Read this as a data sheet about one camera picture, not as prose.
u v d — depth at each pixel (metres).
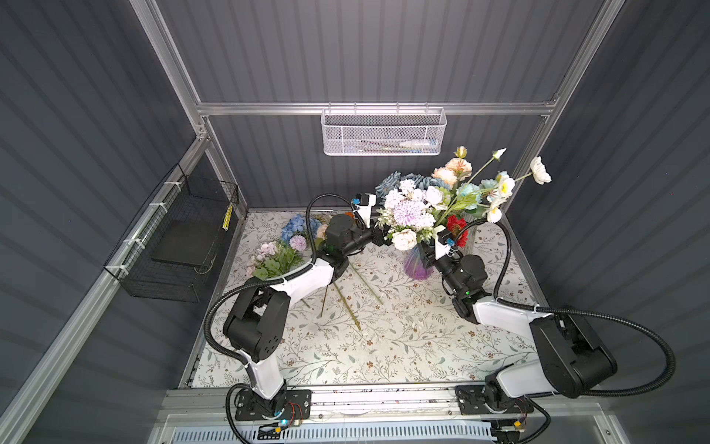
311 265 0.61
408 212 0.63
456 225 0.78
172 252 0.69
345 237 0.68
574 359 0.44
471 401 0.74
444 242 0.68
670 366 0.40
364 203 0.72
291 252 0.99
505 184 0.60
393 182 0.75
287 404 0.72
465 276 0.65
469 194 0.68
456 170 0.77
